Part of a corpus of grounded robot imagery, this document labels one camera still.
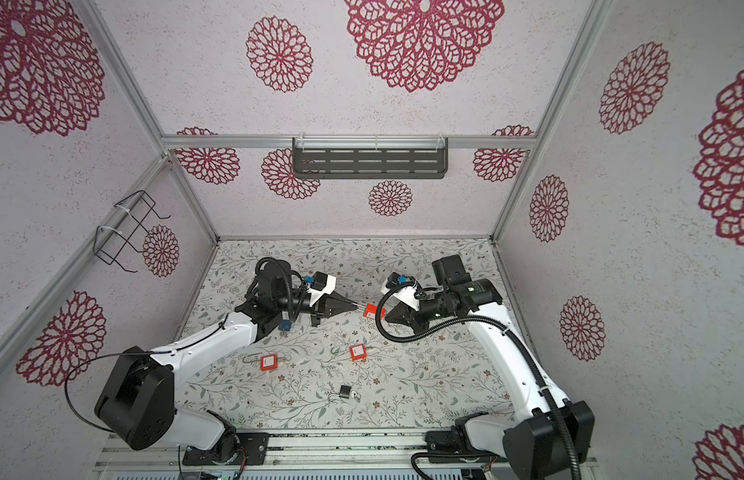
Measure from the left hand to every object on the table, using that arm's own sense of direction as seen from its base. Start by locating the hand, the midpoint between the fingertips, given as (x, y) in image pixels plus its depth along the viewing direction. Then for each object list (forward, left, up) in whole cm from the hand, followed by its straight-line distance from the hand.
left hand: (353, 306), depth 73 cm
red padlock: (-3, -4, +2) cm, 6 cm away
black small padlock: (-13, +3, -24) cm, 28 cm away
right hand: (-1, -9, 0) cm, 9 cm away
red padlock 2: (-2, 0, -23) cm, 23 cm away
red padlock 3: (-5, +26, -23) cm, 35 cm away
